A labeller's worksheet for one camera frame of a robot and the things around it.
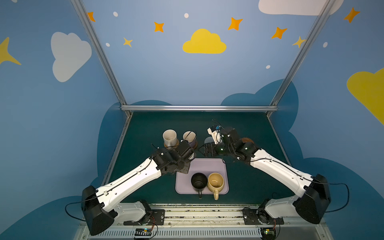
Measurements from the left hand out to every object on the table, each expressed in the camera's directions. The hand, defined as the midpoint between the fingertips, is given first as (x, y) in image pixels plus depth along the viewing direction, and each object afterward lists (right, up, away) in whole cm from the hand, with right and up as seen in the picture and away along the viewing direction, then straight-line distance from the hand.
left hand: (184, 162), depth 75 cm
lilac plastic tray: (-1, -16, +12) cm, 20 cm away
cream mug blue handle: (+4, +7, -17) cm, 19 cm away
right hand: (+10, +8, +2) cm, 13 cm away
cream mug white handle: (-11, +11, +24) cm, 28 cm away
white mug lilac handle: (+3, +12, +26) cm, 28 cm away
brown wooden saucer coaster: (+42, +9, +30) cm, 53 cm away
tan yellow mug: (+17, -14, +11) cm, 25 cm away
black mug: (+8, -13, +9) cm, 17 cm away
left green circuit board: (-21, -34, -2) cm, 40 cm away
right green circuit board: (+42, -35, -2) cm, 55 cm away
